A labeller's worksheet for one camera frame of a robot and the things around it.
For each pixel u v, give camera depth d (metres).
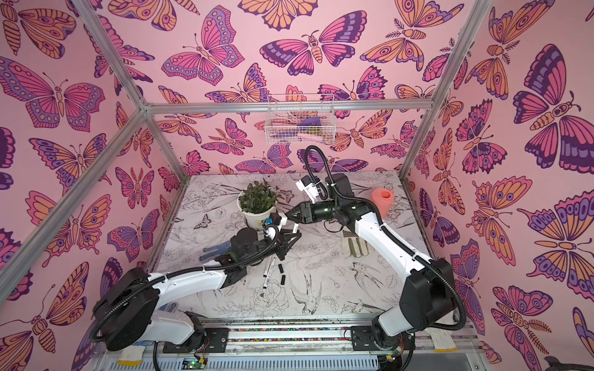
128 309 0.42
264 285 0.85
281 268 0.90
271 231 0.68
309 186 0.70
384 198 0.97
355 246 0.95
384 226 0.51
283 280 0.86
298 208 0.68
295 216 0.71
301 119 0.96
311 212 0.65
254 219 0.92
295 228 0.73
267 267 0.89
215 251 0.94
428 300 0.42
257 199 0.90
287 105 0.94
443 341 0.73
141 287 0.44
